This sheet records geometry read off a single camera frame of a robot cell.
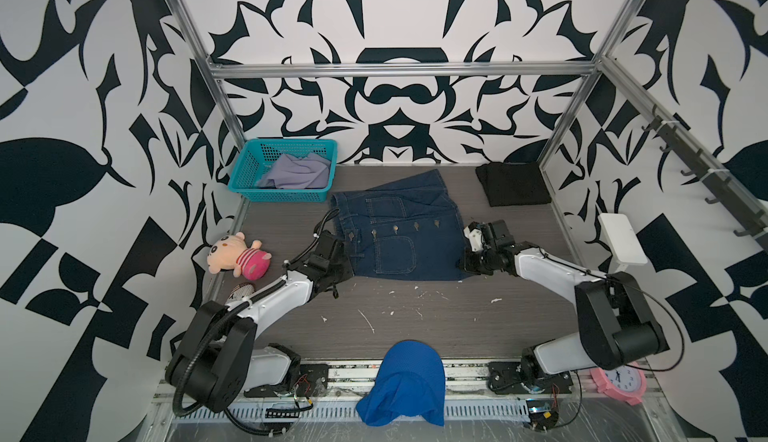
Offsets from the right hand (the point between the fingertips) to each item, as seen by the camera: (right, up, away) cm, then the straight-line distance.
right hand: (458, 261), depth 91 cm
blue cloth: (-16, -23, -21) cm, 35 cm away
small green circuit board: (+15, -32, -20) cm, 40 cm away
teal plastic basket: (-70, +34, +25) cm, 82 cm away
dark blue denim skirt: (-14, +8, +11) cm, 20 cm away
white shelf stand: (+35, +8, -18) cm, 40 cm away
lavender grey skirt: (-54, +28, +15) cm, 62 cm away
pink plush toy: (-66, +3, -3) cm, 66 cm away
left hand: (-32, 0, -2) cm, 32 cm away
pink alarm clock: (+35, -25, -19) cm, 47 cm away
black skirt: (+24, +24, +22) cm, 40 cm away
